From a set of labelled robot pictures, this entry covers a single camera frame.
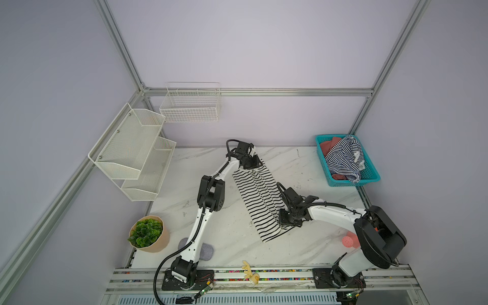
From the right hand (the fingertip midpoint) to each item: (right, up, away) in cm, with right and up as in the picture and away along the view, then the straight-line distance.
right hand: (279, 222), depth 88 cm
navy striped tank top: (+41, +31, +19) cm, 55 cm away
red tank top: (+32, +39, +23) cm, 56 cm away
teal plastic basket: (+50, +22, +12) cm, 56 cm away
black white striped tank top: (-8, +9, +7) cm, 14 cm away
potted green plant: (-54, -1, -14) cm, 56 cm away
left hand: (-8, +27, +21) cm, 35 cm away
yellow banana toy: (-13, -17, -16) cm, 26 cm away
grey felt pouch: (-32, -9, -10) cm, 35 cm away
